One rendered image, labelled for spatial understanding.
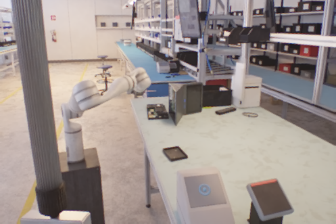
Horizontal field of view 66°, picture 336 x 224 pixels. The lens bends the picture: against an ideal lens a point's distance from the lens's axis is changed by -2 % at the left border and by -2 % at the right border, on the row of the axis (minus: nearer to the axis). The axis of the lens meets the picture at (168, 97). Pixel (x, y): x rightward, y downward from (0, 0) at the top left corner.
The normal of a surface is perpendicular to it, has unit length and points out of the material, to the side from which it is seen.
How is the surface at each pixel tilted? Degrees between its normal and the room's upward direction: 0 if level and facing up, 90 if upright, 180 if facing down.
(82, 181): 90
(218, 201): 30
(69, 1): 90
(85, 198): 90
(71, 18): 90
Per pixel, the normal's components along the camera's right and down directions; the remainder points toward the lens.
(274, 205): 0.15, -0.69
